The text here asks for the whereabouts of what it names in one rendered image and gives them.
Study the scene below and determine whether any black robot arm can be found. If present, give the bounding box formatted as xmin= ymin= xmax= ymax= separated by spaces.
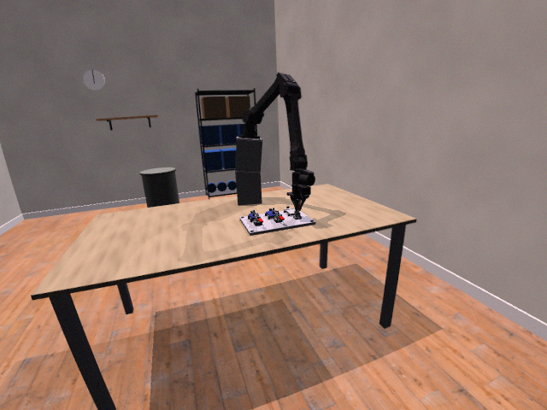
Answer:
xmin=238 ymin=73 xmax=315 ymax=199

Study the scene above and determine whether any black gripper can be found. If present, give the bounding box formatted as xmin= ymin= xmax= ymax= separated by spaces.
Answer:
xmin=287 ymin=183 xmax=306 ymax=211

